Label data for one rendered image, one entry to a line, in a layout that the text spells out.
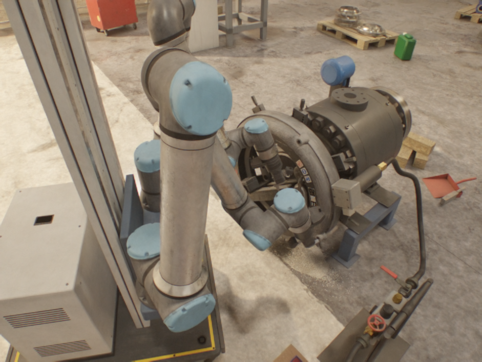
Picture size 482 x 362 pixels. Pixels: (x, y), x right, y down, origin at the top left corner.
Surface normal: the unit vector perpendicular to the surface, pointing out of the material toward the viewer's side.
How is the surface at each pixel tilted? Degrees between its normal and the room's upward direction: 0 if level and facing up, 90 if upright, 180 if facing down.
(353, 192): 68
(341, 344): 0
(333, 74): 90
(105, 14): 90
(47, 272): 0
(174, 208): 82
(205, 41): 90
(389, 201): 0
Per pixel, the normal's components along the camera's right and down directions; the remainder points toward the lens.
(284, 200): -0.27, -0.60
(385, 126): 0.50, -0.12
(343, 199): -0.75, 0.43
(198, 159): 0.49, 0.55
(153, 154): -0.02, -0.70
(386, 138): 0.59, 0.08
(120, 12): 0.71, 0.46
